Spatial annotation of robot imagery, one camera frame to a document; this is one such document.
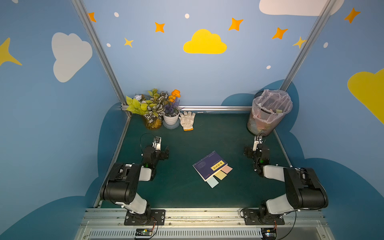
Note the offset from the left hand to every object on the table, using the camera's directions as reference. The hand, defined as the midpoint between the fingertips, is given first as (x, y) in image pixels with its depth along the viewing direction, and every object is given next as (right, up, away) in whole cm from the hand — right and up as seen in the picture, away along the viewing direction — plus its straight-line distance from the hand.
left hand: (160, 143), depth 94 cm
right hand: (+63, -1, +1) cm, 63 cm away
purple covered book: (+31, -14, -2) cm, 34 cm away
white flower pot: (+4, +14, +17) cm, 23 cm away
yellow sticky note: (+38, -18, -6) cm, 43 cm away
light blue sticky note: (+33, -22, -8) cm, 40 cm away
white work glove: (+16, +16, +23) cm, 32 cm away
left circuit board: (-3, -41, -23) cm, 47 cm away
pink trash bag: (+77, +26, +10) cm, 82 cm away
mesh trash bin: (+68, +10, +7) cm, 69 cm away
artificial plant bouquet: (-3, +24, -4) cm, 24 cm away
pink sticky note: (+42, -15, -4) cm, 45 cm away
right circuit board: (+59, -42, -22) cm, 75 cm away
